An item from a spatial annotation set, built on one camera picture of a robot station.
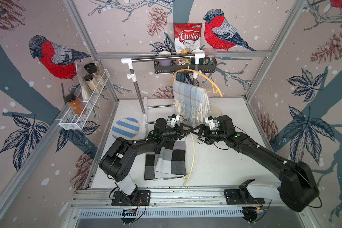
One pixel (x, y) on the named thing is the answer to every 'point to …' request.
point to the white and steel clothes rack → (143, 106)
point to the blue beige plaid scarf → (191, 102)
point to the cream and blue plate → (215, 111)
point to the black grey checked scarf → (168, 161)
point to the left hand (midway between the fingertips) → (193, 129)
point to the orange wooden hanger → (204, 73)
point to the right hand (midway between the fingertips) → (194, 133)
